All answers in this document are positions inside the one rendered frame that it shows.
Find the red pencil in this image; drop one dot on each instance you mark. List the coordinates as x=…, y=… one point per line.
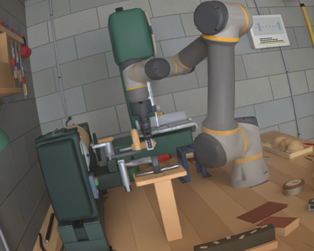
x=313, y=144

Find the round tan tin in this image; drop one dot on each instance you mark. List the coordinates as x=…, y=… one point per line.
x=293, y=187

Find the grey switch box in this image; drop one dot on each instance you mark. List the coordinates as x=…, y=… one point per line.
x=95, y=189

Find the wooden tray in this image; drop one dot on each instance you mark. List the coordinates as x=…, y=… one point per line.
x=290, y=154

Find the white wall sign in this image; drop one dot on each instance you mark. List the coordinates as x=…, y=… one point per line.
x=270, y=31

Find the tan oak blank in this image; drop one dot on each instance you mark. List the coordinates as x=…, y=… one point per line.
x=76, y=132

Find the grey wall conduit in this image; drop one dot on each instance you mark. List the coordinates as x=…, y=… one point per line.
x=57, y=57

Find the wooden sanding block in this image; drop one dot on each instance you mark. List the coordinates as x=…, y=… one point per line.
x=279, y=225

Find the silver chuck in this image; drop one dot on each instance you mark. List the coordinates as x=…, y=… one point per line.
x=84, y=154

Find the silver shaft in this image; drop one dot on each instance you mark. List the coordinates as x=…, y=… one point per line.
x=139, y=162

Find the yellow pole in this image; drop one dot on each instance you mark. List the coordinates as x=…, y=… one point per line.
x=310, y=34

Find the dark green bar on wood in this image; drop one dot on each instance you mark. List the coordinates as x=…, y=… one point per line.
x=235, y=239

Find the blue metal bracket stand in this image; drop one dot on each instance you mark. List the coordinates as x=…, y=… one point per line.
x=184, y=154

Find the wooden tool shelf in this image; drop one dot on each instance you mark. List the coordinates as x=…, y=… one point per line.
x=1, y=68

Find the grey metal banjo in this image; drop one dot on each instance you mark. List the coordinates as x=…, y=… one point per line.
x=104, y=151

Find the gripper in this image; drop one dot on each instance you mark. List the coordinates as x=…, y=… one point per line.
x=140, y=108

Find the tan carved wood piece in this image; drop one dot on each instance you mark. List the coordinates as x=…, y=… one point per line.
x=287, y=144

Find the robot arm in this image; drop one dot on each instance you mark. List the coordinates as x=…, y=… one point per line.
x=219, y=86

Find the red round knob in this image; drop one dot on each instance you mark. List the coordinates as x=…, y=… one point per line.
x=25, y=52

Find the green band saw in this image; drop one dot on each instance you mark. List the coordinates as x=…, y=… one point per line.
x=130, y=34

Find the black marker pen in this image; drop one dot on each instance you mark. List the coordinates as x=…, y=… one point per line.
x=49, y=227

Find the red-brown sandpaper sheet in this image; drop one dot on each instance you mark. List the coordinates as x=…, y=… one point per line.
x=262, y=211

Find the dark chuck key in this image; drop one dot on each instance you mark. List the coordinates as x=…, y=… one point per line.
x=68, y=121

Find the grey metal rod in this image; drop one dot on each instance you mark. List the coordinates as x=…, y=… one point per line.
x=169, y=167

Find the wooden T-shaped stand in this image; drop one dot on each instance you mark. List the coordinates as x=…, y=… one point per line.
x=167, y=206

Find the tan tool rest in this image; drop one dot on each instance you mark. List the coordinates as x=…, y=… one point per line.
x=106, y=140

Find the dark green lathe body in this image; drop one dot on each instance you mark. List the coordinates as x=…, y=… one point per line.
x=65, y=170

